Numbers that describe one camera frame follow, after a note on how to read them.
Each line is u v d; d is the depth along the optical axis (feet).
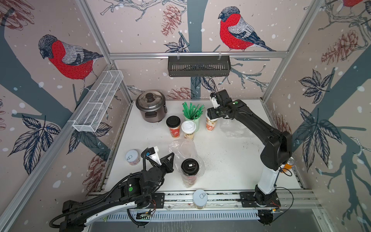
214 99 2.35
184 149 2.53
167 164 2.05
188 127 2.71
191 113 3.16
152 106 3.05
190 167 2.20
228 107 2.07
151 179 1.70
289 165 2.50
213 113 2.57
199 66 3.43
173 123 2.79
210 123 3.00
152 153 2.08
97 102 2.55
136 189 1.81
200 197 2.29
